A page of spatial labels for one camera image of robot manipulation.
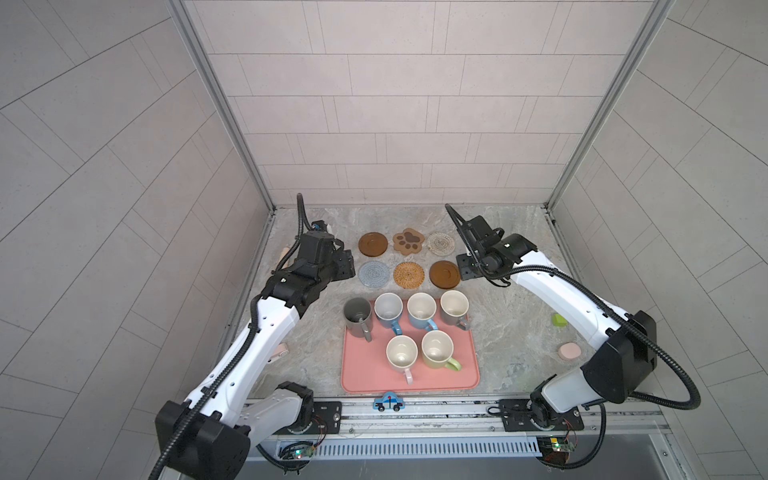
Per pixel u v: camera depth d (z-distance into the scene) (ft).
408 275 3.17
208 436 1.15
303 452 2.11
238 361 1.34
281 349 2.60
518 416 2.33
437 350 2.64
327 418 2.33
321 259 1.84
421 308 2.84
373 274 3.16
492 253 1.83
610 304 1.48
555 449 2.23
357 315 2.76
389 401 2.37
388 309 2.78
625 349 1.32
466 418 2.37
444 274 3.14
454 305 2.79
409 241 3.47
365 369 2.60
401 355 2.64
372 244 3.44
